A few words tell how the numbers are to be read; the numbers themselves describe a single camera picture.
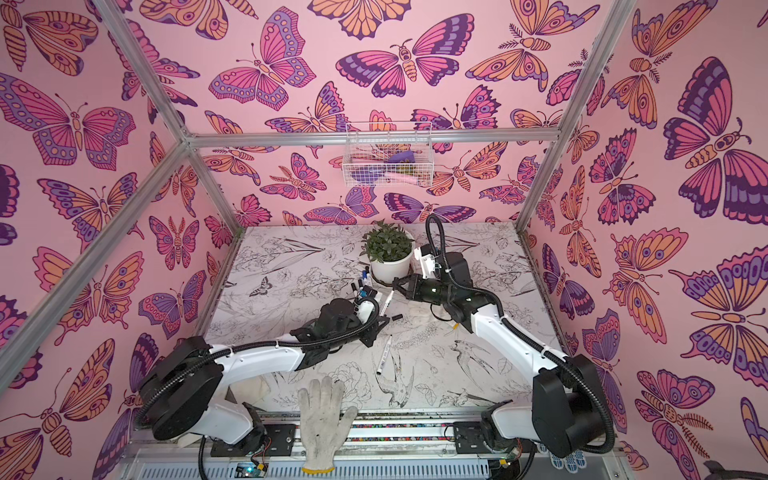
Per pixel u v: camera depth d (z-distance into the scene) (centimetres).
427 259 75
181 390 43
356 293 100
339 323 65
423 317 95
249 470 72
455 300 63
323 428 76
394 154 95
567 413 41
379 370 85
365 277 105
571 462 70
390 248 91
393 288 79
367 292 72
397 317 94
